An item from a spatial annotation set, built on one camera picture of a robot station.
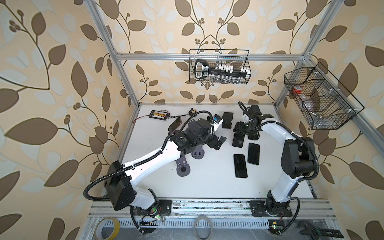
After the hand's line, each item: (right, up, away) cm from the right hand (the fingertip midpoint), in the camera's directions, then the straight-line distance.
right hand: (239, 132), depth 94 cm
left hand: (-15, +2, -21) cm, 26 cm away
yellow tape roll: (-71, -41, -27) cm, 87 cm away
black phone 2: (+7, -2, -5) cm, 9 cm away
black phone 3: (-1, -5, -2) cm, 5 cm away
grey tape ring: (-20, -42, -27) cm, 54 cm away
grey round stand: (-26, -12, -5) cm, 29 cm away
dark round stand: (-35, -21, -6) cm, 42 cm away
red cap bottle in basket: (+33, +26, -6) cm, 42 cm away
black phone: (+9, -14, 0) cm, 16 cm away
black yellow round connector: (-31, +14, +20) cm, 40 cm away
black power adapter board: (-57, +12, +18) cm, 61 cm away
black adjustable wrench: (+27, -44, -26) cm, 58 cm away
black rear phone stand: (-6, +9, +8) cm, 13 cm away
